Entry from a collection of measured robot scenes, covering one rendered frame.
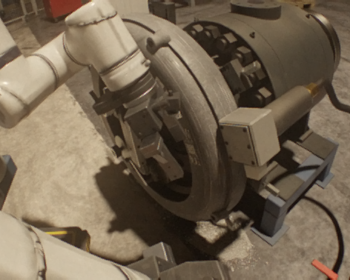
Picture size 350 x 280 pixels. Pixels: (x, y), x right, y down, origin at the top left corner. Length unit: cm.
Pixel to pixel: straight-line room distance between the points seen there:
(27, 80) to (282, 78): 79
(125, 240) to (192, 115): 89
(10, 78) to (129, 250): 107
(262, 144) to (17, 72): 49
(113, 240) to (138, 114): 101
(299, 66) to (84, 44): 81
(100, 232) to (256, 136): 106
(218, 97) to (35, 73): 40
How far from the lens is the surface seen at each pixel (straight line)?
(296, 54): 111
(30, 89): 49
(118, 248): 141
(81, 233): 111
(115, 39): 49
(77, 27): 50
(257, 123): 60
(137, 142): 101
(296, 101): 75
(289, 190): 125
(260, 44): 99
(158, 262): 29
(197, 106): 66
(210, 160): 70
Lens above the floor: 118
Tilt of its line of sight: 39 degrees down
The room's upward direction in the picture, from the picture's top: 7 degrees counter-clockwise
